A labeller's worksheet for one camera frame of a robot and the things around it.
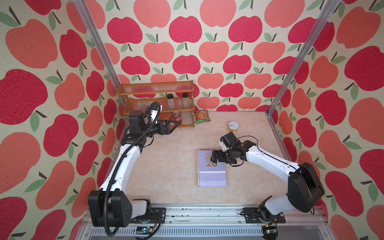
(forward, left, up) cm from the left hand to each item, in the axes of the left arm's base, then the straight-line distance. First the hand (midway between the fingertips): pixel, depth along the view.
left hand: (175, 125), depth 74 cm
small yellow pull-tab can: (+19, -38, -24) cm, 49 cm away
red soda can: (+25, +1, -19) cm, 31 cm away
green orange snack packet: (+33, -17, -27) cm, 45 cm away
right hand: (-9, -24, -23) cm, 34 cm away
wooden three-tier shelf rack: (+43, +4, -18) cm, 46 cm away
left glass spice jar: (+28, +6, -5) cm, 29 cm away
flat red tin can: (+32, +12, -26) cm, 43 cm away
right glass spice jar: (+29, -4, -8) cm, 30 cm away
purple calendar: (-15, -20, -25) cm, 35 cm away
